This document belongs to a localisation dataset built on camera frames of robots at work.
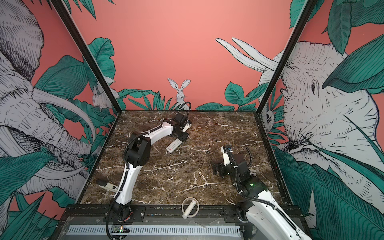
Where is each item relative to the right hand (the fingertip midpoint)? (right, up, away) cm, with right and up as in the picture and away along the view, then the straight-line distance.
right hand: (216, 158), depth 77 cm
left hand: (-19, +11, +26) cm, 35 cm away
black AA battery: (+4, +6, +27) cm, 28 cm away
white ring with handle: (-16, -26, -6) cm, 31 cm away
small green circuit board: (-47, -32, -7) cm, 58 cm away
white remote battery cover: (-57, -16, +1) cm, 59 cm away
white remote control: (-26, +4, +21) cm, 33 cm away
